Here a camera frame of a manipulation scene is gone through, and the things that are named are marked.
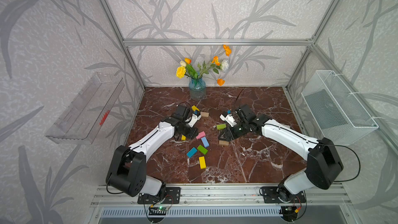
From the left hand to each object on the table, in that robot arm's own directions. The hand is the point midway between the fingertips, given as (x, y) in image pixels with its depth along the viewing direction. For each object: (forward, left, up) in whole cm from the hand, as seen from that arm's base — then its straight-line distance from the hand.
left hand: (194, 131), depth 87 cm
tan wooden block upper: (+17, -5, -9) cm, 20 cm away
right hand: (-6, -15, +5) cm, 16 cm away
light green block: (+8, -16, -8) cm, 20 cm away
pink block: (+1, -3, -8) cm, 9 cm away
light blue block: (-3, -6, -8) cm, 11 cm away
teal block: (+2, -18, +16) cm, 24 cm away
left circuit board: (-36, +15, -11) cm, 40 cm away
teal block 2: (-8, +1, -8) cm, 12 cm away
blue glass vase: (+31, 0, +2) cm, 31 cm away
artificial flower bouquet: (+37, +7, +15) cm, 40 cm away
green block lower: (-7, -4, -8) cm, 12 cm away
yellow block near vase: (+22, +1, -8) cm, 24 cm away
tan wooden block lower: (-4, -17, -8) cm, 19 cm away
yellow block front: (-15, -5, -8) cm, 18 cm away
